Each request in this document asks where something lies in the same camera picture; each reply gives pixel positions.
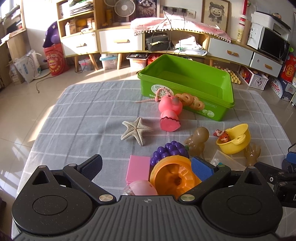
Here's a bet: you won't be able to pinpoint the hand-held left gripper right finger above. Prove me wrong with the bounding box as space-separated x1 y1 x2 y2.
177 156 269 206

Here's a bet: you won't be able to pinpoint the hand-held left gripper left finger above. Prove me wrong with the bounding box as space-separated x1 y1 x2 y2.
31 154 117 206

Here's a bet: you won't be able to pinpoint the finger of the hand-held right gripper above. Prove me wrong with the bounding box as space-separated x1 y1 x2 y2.
254 162 296 186
282 143 296 173

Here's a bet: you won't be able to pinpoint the clear jar of cotton swabs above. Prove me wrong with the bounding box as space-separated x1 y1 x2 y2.
209 149 247 171

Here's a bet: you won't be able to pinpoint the purple toy grapes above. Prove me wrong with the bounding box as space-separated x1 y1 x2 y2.
150 141 190 166

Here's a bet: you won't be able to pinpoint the orange plastic mold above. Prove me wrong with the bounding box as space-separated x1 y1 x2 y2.
149 156 203 197

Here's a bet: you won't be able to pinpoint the yellow toy pot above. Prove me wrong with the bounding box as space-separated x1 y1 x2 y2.
216 123 251 155

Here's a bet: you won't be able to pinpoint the pink block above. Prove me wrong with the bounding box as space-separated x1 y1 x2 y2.
126 155 151 186

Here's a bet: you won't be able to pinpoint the pink clear capsule ball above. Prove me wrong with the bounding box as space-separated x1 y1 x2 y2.
125 179 158 196

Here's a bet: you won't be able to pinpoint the green plastic bin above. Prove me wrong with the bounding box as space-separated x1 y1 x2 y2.
137 54 235 121

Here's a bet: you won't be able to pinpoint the brown rubber hand toy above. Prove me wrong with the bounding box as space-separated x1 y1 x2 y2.
243 144 261 167

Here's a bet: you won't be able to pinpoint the brown rubber octopus toy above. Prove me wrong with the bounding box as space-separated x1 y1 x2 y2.
184 127 210 159

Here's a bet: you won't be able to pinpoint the grey checked blanket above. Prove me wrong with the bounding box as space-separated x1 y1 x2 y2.
11 81 293 239

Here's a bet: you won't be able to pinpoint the dried starfish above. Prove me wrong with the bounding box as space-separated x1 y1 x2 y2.
120 117 153 146

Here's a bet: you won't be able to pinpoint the toy biscuit rings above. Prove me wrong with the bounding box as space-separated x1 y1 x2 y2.
174 93 206 110

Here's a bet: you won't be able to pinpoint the printed carton box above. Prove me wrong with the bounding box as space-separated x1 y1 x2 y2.
269 77 296 102

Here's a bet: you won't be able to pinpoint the white and red box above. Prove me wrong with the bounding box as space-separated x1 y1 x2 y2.
238 65 269 90

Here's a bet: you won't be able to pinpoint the red gift box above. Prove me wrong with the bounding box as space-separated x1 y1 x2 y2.
280 54 296 82

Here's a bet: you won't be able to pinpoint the egg tray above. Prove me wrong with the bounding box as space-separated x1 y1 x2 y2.
214 65 241 84

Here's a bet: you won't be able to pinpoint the clear storage box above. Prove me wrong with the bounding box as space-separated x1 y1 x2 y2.
100 54 119 70
78 57 93 71
127 54 148 69

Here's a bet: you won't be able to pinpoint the red bag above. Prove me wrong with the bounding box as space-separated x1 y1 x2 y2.
43 44 69 76

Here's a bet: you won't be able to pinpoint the white microwave oven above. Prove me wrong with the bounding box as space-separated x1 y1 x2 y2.
246 23 290 64

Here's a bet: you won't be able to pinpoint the white plastic sack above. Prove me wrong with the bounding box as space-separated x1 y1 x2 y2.
14 49 42 84

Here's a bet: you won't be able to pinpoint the red cardboard box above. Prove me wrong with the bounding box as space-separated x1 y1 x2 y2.
147 53 162 65

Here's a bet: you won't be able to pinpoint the pile of white papers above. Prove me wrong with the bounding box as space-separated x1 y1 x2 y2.
174 36 208 56

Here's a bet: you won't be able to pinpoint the white wooden cabinet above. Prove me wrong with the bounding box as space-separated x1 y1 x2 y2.
55 0 290 78

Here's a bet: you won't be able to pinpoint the black bag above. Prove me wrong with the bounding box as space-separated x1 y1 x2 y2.
145 32 175 52

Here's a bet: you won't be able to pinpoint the purple plush toy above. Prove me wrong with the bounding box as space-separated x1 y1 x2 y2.
42 21 61 48

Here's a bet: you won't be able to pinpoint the white printer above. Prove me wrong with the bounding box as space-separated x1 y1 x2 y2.
251 11 292 36

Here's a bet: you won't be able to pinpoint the pink fringed cloth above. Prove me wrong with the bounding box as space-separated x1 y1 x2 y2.
130 17 232 43

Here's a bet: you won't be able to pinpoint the wooden bookshelf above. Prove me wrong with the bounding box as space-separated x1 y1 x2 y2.
0 0 28 87

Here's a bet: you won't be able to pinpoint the framed cartoon girl picture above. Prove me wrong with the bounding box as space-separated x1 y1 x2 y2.
201 0 230 28

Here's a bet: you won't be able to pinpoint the stack of papers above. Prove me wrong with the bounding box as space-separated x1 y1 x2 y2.
69 0 94 16

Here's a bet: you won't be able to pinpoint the cat poster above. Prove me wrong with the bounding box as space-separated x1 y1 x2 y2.
135 0 158 18

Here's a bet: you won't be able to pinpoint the brown floor cable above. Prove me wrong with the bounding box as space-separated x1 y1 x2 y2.
35 70 51 93

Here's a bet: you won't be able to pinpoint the wall socket row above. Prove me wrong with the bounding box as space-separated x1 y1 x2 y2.
162 5 196 18

